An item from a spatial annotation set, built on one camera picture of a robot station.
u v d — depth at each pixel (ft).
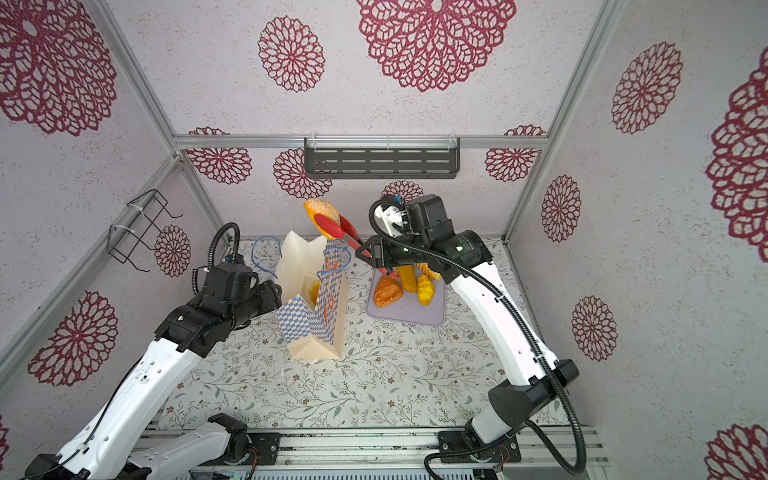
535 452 2.49
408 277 3.38
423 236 1.60
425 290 3.33
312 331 2.74
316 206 2.25
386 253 1.86
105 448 1.24
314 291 3.23
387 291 3.28
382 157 3.08
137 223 2.55
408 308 3.28
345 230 2.20
